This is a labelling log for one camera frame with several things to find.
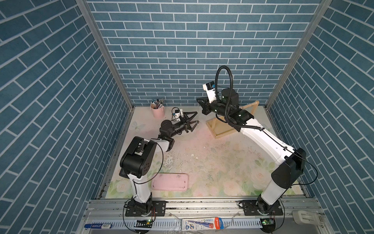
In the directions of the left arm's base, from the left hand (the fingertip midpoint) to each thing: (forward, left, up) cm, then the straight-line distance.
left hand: (201, 119), depth 80 cm
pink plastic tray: (-26, +17, -24) cm, 39 cm away
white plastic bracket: (-43, -52, -22) cm, 71 cm away
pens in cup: (+24, +30, -12) cm, 40 cm away
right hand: (+3, +2, +12) cm, 13 cm away
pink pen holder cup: (+23, +30, -18) cm, 42 cm away
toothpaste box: (-45, -1, -24) cm, 51 cm away
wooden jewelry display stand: (+10, -14, -21) cm, 27 cm away
